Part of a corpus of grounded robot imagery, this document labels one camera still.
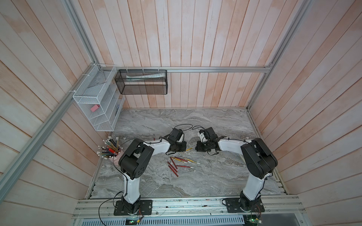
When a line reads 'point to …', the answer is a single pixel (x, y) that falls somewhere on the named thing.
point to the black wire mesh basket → (142, 82)
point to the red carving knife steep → (173, 162)
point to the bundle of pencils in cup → (111, 149)
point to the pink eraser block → (94, 108)
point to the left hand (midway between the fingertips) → (185, 149)
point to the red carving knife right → (186, 166)
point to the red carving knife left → (172, 166)
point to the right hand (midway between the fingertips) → (195, 147)
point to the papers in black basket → (136, 76)
